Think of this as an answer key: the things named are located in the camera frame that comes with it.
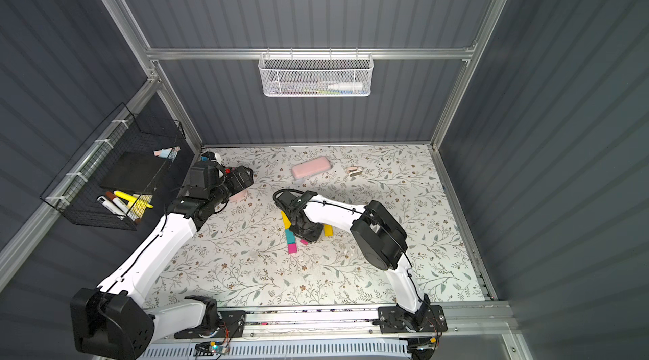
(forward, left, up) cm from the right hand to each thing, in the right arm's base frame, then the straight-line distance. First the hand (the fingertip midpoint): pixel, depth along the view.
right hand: (299, 241), depth 88 cm
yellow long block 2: (+4, -10, 0) cm, 11 cm away
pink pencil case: (+34, -2, 0) cm, 34 cm away
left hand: (+13, +17, +21) cm, 30 cm away
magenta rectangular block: (-1, -2, +1) cm, 3 cm away
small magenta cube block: (-2, +3, -2) cm, 4 cm away
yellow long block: (+8, +6, -1) cm, 10 cm away
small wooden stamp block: (+32, -21, 0) cm, 38 cm away
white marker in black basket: (-3, +47, +27) cm, 54 cm away
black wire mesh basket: (+6, +48, +29) cm, 56 cm away
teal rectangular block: (+2, +4, -2) cm, 5 cm away
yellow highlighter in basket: (+1, +44, +26) cm, 51 cm away
